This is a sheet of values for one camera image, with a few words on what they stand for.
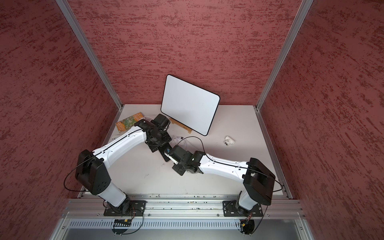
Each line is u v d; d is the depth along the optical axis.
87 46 0.85
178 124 1.02
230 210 0.73
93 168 0.42
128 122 1.07
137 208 0.74
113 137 1.00
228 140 0.97
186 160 0.60
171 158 0.71
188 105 0.87
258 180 0.42
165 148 0.70
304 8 0.71
